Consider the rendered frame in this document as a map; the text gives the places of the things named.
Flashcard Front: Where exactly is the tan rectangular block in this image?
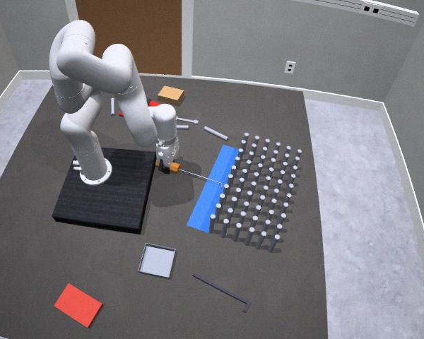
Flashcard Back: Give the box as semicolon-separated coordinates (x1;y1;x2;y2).
158;86;184;106

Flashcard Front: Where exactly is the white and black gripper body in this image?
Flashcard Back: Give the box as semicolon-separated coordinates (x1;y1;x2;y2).
156;137;179;167

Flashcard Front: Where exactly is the red and black screwdriver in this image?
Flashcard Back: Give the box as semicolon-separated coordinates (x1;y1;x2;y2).
147;98;159;107

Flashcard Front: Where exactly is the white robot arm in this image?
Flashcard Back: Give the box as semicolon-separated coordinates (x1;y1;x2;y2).
49;20;177;186

